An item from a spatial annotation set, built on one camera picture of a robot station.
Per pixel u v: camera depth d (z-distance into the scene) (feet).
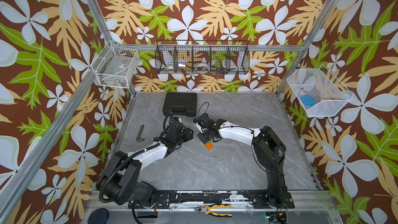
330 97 2.47
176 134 2.29
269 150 1.66
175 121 2.65
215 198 2.46
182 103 3.53
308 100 2.63
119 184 1.40
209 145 2.98
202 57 3.21
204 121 2.41
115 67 2.82
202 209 2.32
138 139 3.13
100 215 2.28
